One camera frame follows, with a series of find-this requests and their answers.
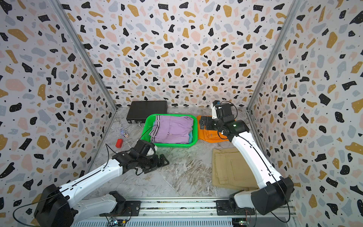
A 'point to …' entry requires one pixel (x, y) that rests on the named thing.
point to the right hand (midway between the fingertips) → (205, 120)
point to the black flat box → (140, 110)
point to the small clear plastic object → (124, 133)
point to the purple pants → (171, 129)
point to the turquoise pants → (190, 135)
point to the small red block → (119, 143)
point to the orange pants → (210, 135)
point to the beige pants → (229, 169)
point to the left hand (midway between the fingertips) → (165, 163)
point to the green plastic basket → (148, 122)
